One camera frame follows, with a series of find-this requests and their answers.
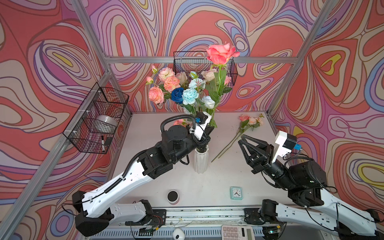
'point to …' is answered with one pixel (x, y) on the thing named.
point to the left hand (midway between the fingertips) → (213, 126)
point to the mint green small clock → (236, 193)
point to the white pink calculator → (237, 232)
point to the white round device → (178, 234)
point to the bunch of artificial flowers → (247, 121)
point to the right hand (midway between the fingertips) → (239, 143)
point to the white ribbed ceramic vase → (201, 161)
